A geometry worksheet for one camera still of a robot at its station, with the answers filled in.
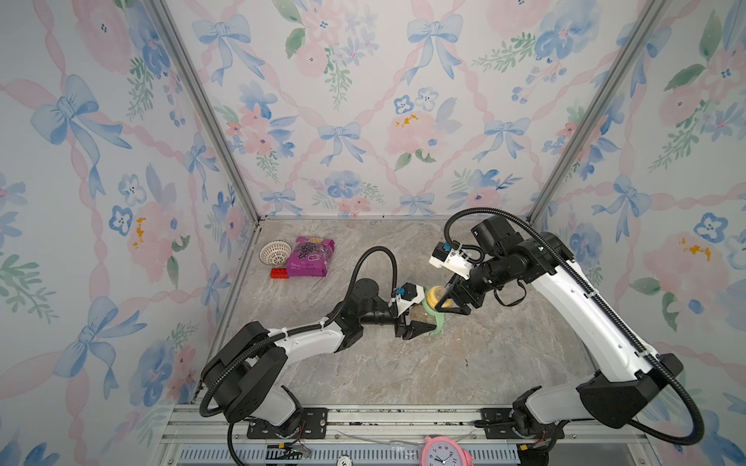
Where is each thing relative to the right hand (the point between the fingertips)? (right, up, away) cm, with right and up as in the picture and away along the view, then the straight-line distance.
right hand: (447, 294), depth 69 cm
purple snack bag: (-40, +8, +32) cm, 52 cm away
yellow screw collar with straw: (-4, 0, -3) cm, 5 cm away
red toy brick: (-51, +2, +32) cm, 60 cm away
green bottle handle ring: (-3, -5, -3) cm, 6 cm away
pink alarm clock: (-1, -37, 0) cm, 37 cm away
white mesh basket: (-54, +9, +38) cm, 67 cm away
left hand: (-2, -5, +4) cm, 7 cm away
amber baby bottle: (-7, -4, 0) cm, 8 cm away
